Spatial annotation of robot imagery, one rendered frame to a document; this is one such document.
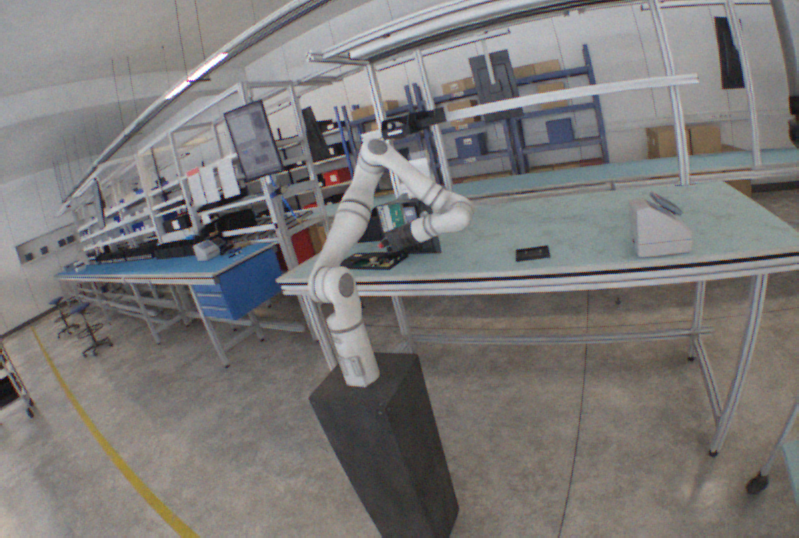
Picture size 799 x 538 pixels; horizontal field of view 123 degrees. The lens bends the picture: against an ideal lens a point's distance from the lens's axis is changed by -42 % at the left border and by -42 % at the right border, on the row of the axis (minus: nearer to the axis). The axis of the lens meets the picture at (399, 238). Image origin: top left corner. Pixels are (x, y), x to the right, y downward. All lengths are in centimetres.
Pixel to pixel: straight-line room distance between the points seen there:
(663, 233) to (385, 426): 90
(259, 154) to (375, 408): 198
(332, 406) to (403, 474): 29
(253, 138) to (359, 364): 189
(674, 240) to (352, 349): 92
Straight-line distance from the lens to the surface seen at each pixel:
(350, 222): 97
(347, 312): 92
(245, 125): 257
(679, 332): 230
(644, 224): 108
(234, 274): 272
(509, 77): 311
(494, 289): 117
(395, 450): 104
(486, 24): 195
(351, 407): 99
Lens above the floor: 144
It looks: 15 degrees down
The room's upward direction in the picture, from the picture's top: 14 degrees counter-clockwise
